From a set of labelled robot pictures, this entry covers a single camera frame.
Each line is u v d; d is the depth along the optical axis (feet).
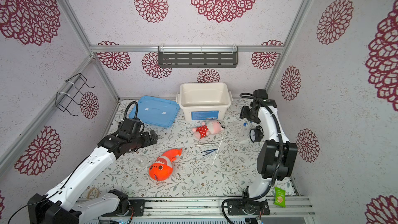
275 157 1.52
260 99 2.03
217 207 2.50
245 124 2.86
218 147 3.11
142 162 2.92
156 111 3.88
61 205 1.27
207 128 3.16
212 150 3.05
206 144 3.18
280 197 2.50
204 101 3.82
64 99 2.40
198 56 3.15
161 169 2.55
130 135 1.92
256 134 3.01
